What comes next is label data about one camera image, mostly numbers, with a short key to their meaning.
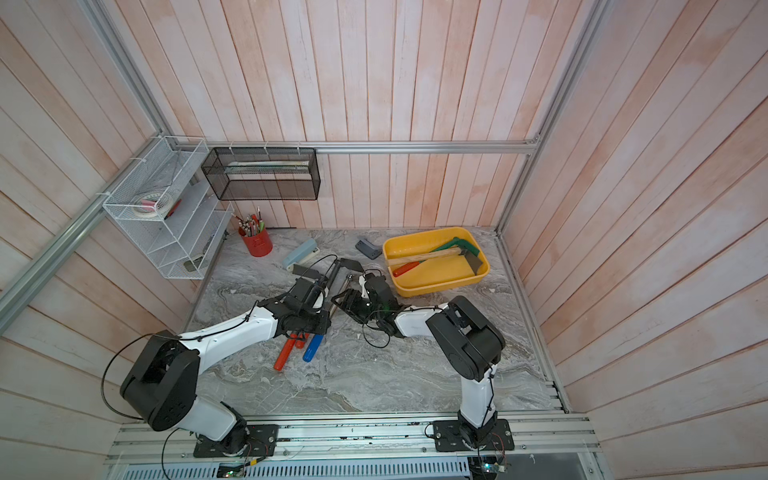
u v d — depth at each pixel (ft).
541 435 2.52
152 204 2.45
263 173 3.35
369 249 3.70
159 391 1.41
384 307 2.44
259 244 3.52
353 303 2.68
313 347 2.68
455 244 3.73
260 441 2.40
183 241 2.56
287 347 2.88
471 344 1.66
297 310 2.25
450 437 2.38
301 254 3.53
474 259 3.51
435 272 3.43
